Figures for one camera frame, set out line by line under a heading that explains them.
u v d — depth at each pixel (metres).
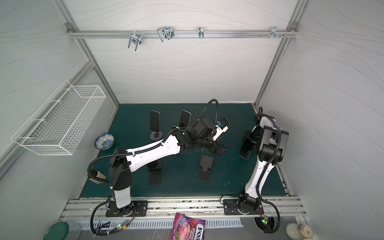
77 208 0.75
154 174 0.83
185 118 0.95
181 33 0.80
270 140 0.57
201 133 0.57
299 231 0.60
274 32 0.76
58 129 0.67
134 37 0.78
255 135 0.85
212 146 0.65
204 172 0.80
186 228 0.66
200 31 0.73
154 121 0.94
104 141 0.97
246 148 0.93
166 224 0.70
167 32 0.76
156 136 1.01
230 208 0.73
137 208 0.73
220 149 0.65
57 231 0.59
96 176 0.77
